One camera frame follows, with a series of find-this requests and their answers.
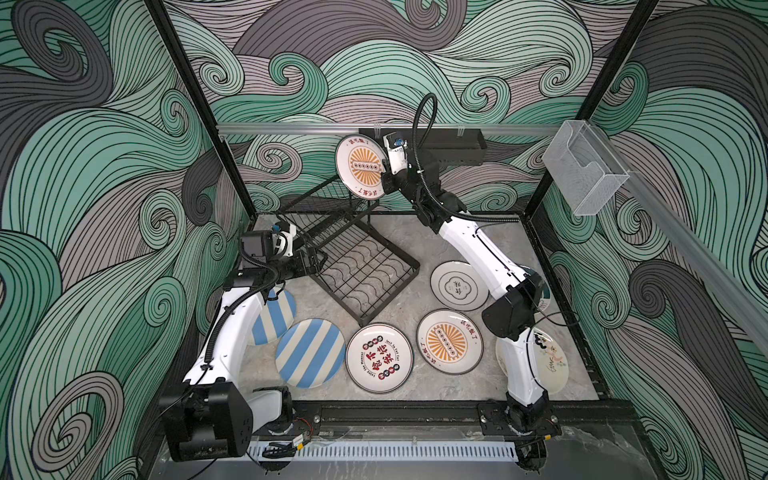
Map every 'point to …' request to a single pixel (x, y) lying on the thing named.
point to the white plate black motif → (455, 285)
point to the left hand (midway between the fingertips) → (313, 255)
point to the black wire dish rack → (363, 268)
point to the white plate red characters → (379, 358)
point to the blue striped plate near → (310, 353)
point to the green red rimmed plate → (545, 296)
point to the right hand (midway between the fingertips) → (382, 159)
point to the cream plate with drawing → (548, 362)
